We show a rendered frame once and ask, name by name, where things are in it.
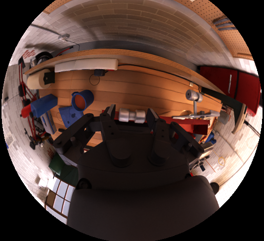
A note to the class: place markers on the blue box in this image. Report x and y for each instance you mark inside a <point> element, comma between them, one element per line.
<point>43,103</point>

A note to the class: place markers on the white device with grille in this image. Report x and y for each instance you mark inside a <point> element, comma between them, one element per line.
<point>49,122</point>

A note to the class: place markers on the wooden bench back shelf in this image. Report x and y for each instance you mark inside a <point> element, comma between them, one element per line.
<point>115,52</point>

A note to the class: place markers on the black tyre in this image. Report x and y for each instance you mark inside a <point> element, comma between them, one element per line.
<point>42,56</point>

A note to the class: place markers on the grey small box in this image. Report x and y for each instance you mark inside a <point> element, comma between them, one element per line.
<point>225,118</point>

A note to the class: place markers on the light wooden board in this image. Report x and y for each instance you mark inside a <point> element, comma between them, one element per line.
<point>241,119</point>

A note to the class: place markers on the tan pegboard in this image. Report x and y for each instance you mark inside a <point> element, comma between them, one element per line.
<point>206,3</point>

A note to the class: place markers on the grey wall socket with conduit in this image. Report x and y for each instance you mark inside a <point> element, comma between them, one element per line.
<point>63,37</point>

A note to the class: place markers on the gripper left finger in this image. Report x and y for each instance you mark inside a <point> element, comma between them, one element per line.
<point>72,134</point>

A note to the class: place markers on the red frame stand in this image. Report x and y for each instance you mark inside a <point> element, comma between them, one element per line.
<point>25,92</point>

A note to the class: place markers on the green box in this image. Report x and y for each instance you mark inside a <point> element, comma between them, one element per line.
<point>58,165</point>

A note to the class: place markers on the grey hanging tools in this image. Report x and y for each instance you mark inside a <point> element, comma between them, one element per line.
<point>224,23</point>

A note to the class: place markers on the grey head stand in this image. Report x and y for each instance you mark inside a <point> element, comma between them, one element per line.
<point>195,108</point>

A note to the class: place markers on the blue mug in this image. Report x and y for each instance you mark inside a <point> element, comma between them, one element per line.
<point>87,97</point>

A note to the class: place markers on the cream paper roll with holder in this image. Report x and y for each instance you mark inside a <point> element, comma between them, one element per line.
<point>35,81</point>

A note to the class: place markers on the black plug adapter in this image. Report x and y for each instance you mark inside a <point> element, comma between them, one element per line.
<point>98,72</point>

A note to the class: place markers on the red cylinder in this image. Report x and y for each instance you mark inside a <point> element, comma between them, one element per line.
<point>25,111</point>

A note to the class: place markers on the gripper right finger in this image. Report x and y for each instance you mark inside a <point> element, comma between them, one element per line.
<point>181,135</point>

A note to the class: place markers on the white long foam pad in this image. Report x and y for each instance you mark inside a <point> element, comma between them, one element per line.
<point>86,64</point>

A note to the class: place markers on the blue flat plate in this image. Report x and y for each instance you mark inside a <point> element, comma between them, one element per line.
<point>67,118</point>

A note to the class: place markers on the red cabinet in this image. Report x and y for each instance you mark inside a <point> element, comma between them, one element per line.
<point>218,80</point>

